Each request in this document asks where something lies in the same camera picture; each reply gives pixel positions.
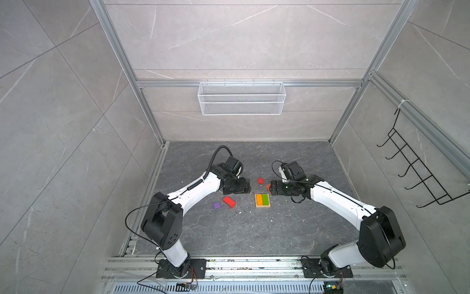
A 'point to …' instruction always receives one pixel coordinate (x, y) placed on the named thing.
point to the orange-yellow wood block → (259, 199)
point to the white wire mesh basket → (238, 98)
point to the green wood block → (265, 199)
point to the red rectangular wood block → (229, 201)
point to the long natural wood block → (263, 206)
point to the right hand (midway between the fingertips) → (276, 187)
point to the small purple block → (216, 204)
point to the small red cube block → (261, 180)
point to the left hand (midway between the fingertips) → (244, 186)
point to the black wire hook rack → (428, 178)
